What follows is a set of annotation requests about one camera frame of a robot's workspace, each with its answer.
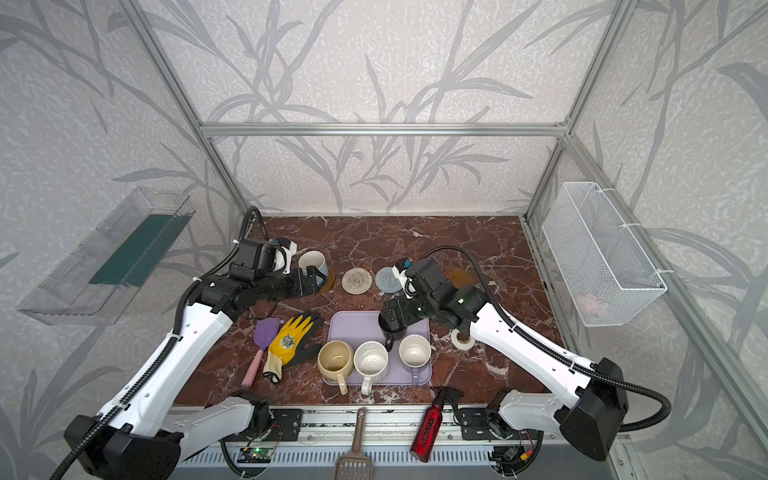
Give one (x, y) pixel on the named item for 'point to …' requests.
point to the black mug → (390, 334)
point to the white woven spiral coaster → (356, 281)
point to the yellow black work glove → (297, 343)
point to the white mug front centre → (371, 362)
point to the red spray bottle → (429, 425)
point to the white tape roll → (460, 345)
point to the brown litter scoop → (355, 465)
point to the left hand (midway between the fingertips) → (318, 273)
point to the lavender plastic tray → (358, 326)
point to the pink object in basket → (589, 304)
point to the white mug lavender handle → (415, 352)
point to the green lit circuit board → (255, 455)
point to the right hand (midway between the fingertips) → (396, 297)
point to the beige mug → (335, 360)
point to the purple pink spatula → (264, 333)
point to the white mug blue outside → (314, 258)
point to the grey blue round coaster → (387, 281)
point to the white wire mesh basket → (605, 276)
